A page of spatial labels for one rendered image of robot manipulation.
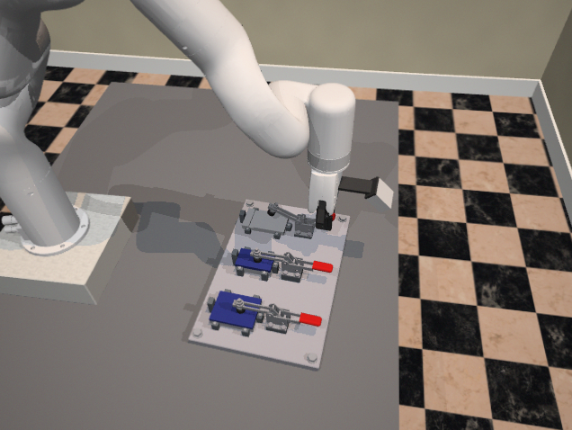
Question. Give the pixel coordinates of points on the blue flat metal blank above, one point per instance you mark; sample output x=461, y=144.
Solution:
x=245, y=260

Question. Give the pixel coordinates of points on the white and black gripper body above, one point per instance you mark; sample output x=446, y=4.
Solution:
x=323, y=186

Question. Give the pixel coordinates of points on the blue flat plate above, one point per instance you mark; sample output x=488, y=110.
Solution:
x=227, y=316

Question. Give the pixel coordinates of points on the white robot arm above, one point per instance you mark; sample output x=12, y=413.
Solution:
x=281, y=118

